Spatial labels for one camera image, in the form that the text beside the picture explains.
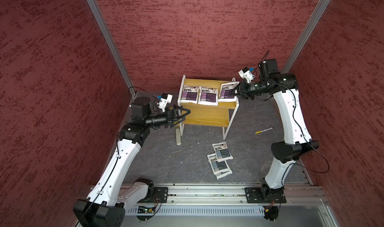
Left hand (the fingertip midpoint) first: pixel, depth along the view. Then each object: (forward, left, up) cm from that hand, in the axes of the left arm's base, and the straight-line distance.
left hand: (186, 119), depth 63 cm
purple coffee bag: (+15, -1, 0) cm, 15 cm away
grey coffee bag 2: (-11, -18, -32) cm, 39 cm away
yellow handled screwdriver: (+13, -46, -34) cm, 59 cm away
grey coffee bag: (-1, -20, -33) cm, 38 cm away
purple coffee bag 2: (+14, -10, 0) cm, 17 cm away
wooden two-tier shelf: (+16, -18, -20) cm, 32 cm away
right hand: (+12, -20, +2) cm, 24 cm away
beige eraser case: (+8, +7, -31) cm, 33 cm away
